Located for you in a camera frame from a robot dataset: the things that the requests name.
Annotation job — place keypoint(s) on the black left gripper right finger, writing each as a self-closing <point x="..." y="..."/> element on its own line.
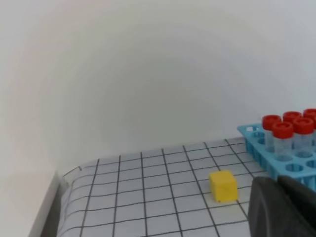
<point x="302" y="203"/>

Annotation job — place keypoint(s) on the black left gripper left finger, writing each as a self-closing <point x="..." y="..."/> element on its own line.
<point x="269" y="213"/>

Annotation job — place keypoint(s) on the red-capped test tube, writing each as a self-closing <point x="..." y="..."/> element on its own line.
<point x="267" y="123"/>
<point x="290" y="116"/>
<point x="283" y="133"/>
<point x="310" y="114"/>
<point x="303" y="133"/>

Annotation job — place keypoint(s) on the blue test tube rack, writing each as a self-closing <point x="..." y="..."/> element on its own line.
<point x="299" y="166"/>

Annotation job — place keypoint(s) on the white grid-pattern cloth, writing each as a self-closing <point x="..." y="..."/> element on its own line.
<point x="159" y="193"/>

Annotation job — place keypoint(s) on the yellow foam cube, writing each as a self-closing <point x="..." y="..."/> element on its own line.
<point x="223" y="186"/>

